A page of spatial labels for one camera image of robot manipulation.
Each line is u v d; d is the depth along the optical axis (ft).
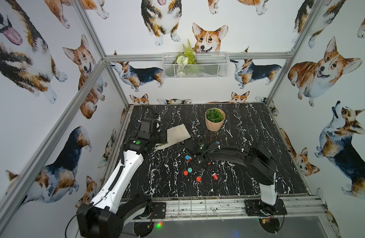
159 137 2.27
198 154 2.08
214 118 3.24
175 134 3.48
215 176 2.74
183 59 2.70
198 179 2.75
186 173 2.82
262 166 1.66
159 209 2.40
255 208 2.41
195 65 2.83
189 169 2.83
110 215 1.20
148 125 1.86
